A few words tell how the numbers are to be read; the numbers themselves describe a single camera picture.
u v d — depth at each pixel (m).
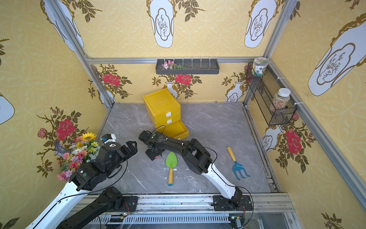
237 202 0.64
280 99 0.65
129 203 0.73
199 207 0.73
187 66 0.91
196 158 0.56
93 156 0.83
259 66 0.85
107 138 0.62
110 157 0.52
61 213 0.43
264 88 0.93
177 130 1.03
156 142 0.66
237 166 0.87
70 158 0.73
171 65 0.88
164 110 0.88
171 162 0.89
